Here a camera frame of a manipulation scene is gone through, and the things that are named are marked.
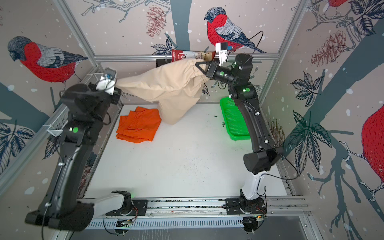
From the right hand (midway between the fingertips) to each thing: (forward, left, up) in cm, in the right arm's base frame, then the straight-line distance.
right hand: (190, 71), depth 62 cm
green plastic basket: (+11, -29, -52) cm, 60 cm away
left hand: (-9, +32, +2) cm, 33 cm away
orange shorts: (+8, +42, -50) cm, 65 cm away
